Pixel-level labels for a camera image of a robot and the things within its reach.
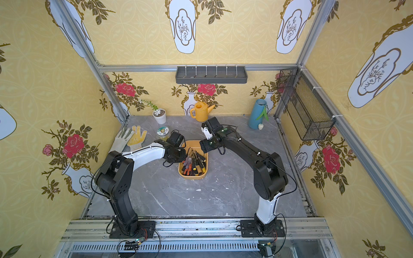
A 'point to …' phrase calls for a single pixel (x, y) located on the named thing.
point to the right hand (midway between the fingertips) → (211, 142)
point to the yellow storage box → (196, 166)
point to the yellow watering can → (200, 111)
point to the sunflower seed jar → (162, 132)
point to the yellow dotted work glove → (136, 139)
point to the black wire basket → (307, 114)
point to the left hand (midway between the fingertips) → (178, 157)
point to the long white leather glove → (120, 143)
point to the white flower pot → (159, 114)
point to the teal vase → (256, 117)
